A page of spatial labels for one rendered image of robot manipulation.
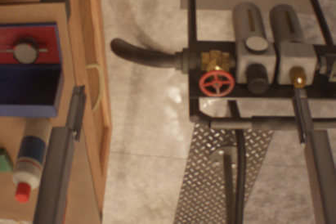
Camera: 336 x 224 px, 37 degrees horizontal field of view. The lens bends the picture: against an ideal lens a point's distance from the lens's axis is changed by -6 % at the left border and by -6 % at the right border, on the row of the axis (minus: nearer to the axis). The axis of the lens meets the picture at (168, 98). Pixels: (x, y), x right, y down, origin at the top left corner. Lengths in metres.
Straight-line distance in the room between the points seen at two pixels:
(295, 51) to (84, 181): 0.66
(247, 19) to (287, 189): 1.17
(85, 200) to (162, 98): 0.51
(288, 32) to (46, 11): 0.54
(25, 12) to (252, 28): 0.51
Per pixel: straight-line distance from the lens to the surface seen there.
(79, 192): 1.48
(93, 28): 1.52
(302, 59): 1.15
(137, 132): 1.96
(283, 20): 1.26
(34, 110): 1.08
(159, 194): 2.26
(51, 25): 1.07
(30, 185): 1.16
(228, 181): 1.96
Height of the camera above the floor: 1.33
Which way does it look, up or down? 46 degrees down
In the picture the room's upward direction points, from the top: 178 degrees counter-clockwise
